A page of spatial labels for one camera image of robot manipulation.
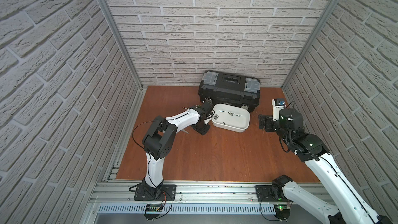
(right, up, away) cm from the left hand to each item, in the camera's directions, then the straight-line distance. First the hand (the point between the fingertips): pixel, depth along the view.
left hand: (204, 129), depth 94 cm
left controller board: (-25, -34, -21) cm, 47 cm away
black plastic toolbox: (+9, +26, +3) cm, 28 cm away
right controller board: (+36, -34, -23) cm, 55 cm away
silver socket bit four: (+23, +8, +9) cm, 26 cm away
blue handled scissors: (-12, -2, +1) cm, 13 cm away
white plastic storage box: (+19, +6, +10) cm, 22 cm away
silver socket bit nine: (+8, +7, +9) cm, 14 cm away
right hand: (+31, +11, -22) cm, 40 cm away
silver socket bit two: (+18, +9, +10) cm, 22 cm away
